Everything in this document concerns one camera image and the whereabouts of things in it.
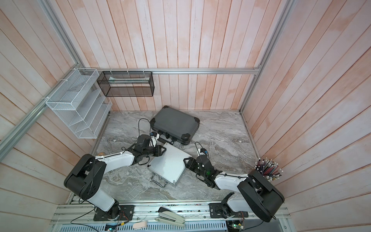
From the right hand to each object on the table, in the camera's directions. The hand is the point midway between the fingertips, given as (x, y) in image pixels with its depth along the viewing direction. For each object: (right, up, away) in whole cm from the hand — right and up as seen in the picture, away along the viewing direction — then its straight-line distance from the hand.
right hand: (185, 160), depth 88 cm
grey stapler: (-10, -23, -17) cm, 30 cm away
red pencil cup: (+43, 0, -15) cm, 45 cm away
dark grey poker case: (-7, +22, +12) cm, 26 cm away
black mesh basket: (-43, +53, +16) cm, 70 cm away
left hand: (-14, +5, +4) cm, 15 cm away
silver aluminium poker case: (-10, -3, -4) cm, 11 cm away
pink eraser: (-23, -26, -19) cm, 40 cm away
